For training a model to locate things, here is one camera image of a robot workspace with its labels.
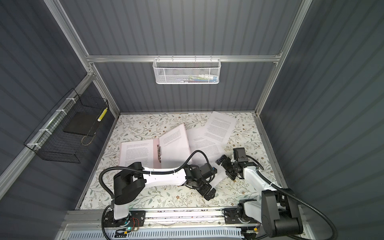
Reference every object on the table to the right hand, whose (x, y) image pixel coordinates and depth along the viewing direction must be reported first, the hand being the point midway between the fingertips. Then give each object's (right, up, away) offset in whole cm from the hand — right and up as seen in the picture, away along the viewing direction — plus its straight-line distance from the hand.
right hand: (222, 167), depth 88 cm
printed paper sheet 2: (-29, +9, +5) cm, 31 cm away
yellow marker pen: (-68, +30, -7) cm, 75 cm away
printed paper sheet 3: (-15, +15, +16) cm, 27 cm away
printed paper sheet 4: (+2, +24, +23) cm, 33 cm away
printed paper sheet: (-55, +8, +10) cm, 56 cm away
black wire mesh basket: (-79, +24, -14) cm, 84 cm away
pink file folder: (-41, +6, +8) cm, 42 cm away
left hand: (-8, -11, -8) cm, 16 cm away
